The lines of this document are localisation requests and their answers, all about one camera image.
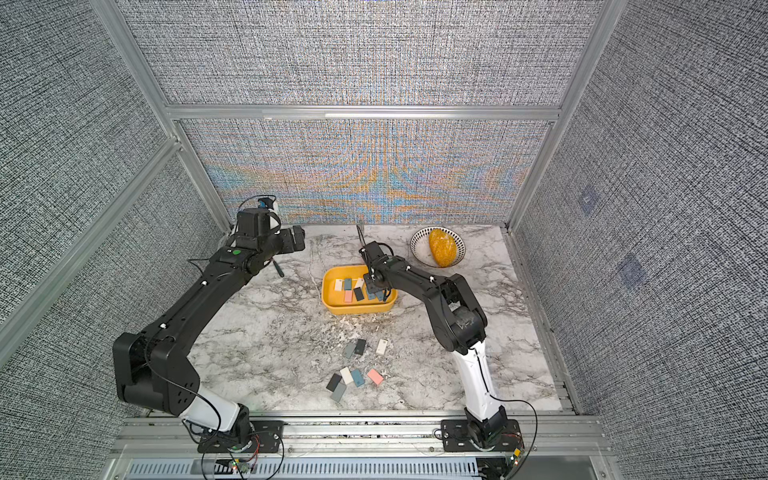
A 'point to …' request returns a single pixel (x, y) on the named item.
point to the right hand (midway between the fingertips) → (378, 272)
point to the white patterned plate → (421, 251)
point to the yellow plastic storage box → (344, 291)
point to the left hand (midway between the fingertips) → (294, 228)
